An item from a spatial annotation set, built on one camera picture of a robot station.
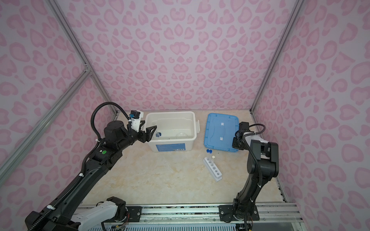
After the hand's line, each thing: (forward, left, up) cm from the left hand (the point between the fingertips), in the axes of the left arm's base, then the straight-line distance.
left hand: (150, 121), depth 71 cm
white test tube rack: (-15, -33, -28) cm, 46 cm away
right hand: (+4, -53, -31) cm, 61 cm away
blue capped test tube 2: (-8, -31, -17) cm, 36 cm away
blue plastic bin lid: (+16, -41, -33) cm, 55 cm away
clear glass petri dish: (+13, -13, -31) cm, 36 cm away
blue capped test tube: (-7, -29, -17) cm, 35 cm away
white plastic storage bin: (+18, -9, -32) cm, 38 cm away
